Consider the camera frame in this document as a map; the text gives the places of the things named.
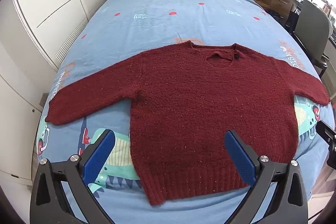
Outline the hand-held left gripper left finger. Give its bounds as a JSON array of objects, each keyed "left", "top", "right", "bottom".
[{"left": 30, "top": 129, "right": 116, "bottom": 224}]

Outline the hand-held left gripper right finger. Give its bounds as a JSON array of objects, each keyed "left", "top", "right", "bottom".
[{"left": 224, "top": 130, "right": 309, "bottom": 224}]

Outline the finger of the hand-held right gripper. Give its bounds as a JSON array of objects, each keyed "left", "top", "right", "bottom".
[{"left": 315, "top": 120, "right": 336, "bottom": 160}]

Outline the dark red knitted sweater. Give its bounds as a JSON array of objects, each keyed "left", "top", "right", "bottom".
[{"left": 45, "top": 40, "right": 331, "bottom": 206}]

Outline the grey chair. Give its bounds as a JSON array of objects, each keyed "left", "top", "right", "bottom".
[{"left": 293, "top": 0, "right": 332, "bottom": 78}]

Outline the white wardrobe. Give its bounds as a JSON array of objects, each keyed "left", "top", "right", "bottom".
[{"left": 0, "top": 0, "right": 108, "bottom": 188}]

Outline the blue printed bed sheet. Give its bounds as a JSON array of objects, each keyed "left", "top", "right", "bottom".
[{"left": 35, "top": 0, "right": 336, "bottom": 224}]

